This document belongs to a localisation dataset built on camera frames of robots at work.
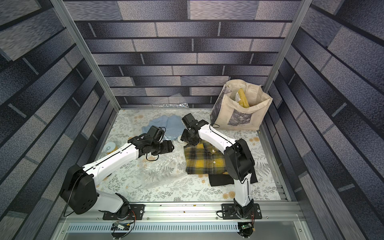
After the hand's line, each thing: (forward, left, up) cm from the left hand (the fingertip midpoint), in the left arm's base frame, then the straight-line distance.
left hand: (171, 147), depth 84 cm
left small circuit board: (-36, +23, -14) cm, 45 cm away
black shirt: (-15, -26, -10) cm, 32 cm away
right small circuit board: (-36, -39, -16) cm, 56 cm away
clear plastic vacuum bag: (-7, +4, -13) cm, 15 cm away
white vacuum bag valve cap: (+13, -3, -11) cm, 17 cm away
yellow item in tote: (+33, -44, +10) cm, 56 cm away
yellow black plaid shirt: (-3, -18, -7) cm, 20 cm away
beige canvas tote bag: (+23, -35, +4) cm, 42 cm away
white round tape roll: (+4, +40, -7) cm, 41 cm away
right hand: (+8, -7, -3) cm, 11 cm away
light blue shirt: (+26, +2, -12) cm, 28 cm away
